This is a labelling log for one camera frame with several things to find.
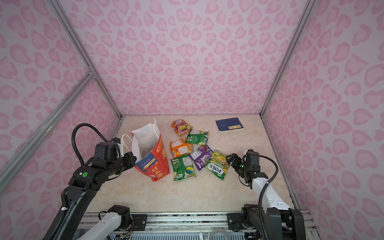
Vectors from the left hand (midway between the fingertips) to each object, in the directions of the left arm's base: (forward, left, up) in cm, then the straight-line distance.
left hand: (137, 155), depth 71 cm
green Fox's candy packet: (+4, -41, -21) cm, 46 cm away
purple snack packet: (+11, -31, -22) cm, 39 cm away
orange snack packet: (+17, -17, -21) cm, 32 cm away
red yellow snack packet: (+33, -18, -20) cm, 42 cm away
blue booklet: (+37, -54, -24) cm, 70 cm away
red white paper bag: (+15, +2, -16) cm, 22 cm away
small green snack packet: (+25, -29, -20) cm, 43 cm away
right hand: (+4, -48, -15) cm, 50 cm away
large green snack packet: (+2, -20, -20) cm, 28 cm away
